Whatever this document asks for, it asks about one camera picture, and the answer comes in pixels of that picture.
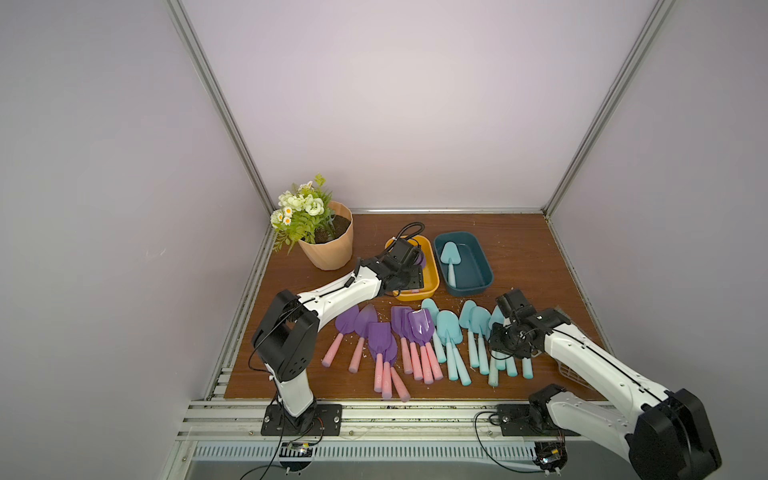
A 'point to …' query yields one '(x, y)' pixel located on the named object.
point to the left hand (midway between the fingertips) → (420, 277)
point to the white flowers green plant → (303, 213)
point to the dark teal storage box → (473, 273)
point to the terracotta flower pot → (334, 244)
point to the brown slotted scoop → (572, 374)
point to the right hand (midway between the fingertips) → (496, 332)
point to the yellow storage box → (431, 274)
